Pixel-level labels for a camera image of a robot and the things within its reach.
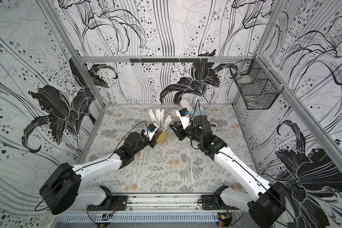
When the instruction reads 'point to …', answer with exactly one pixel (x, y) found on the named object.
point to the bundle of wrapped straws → (162, 124)
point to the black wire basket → (258, 86)
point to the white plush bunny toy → (185, 103)
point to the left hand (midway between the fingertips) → (160, 132)
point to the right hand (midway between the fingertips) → (174, 123)
